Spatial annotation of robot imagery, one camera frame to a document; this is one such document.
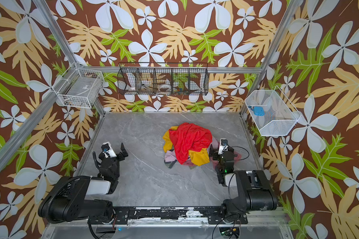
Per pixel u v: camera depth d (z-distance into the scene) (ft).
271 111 2.72
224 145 2.52
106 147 2.39
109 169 2.20
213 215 2.41
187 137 2.76
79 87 2.82
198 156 2.87
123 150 2.64
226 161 2.23
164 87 3.23
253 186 1.64
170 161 3.00
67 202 1.42
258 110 2.83
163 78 3.20
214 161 2.90
